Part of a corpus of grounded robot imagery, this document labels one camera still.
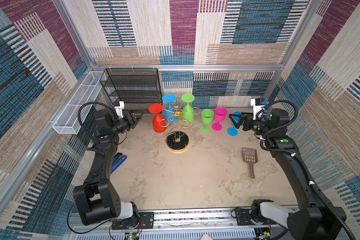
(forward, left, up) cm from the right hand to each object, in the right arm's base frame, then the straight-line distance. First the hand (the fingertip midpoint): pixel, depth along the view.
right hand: (235, 116), depth 73 cm
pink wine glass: (+17, +2, -16) cm, 23 cm away
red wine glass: (+8, +39, -12) cm, 42 cm away
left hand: (+4, +45, +1) cm, 45 cm away
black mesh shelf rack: (+41, +56, -13) cm, 71 cm away
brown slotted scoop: (-4, -17, -33) cm, 38 cm away
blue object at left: (-6, +65, -30) cm, 72 cm away
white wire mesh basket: (-2, +78, +2) cm, 78 cm away
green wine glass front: (+18, +9, -19) cm, 28 cm away
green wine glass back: (+13, +22, -9) cm, 27 cm away
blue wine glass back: (+18, +32, -2) cm, 37 cm away
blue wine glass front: (+14, -10, -32) cm, 37 cm away
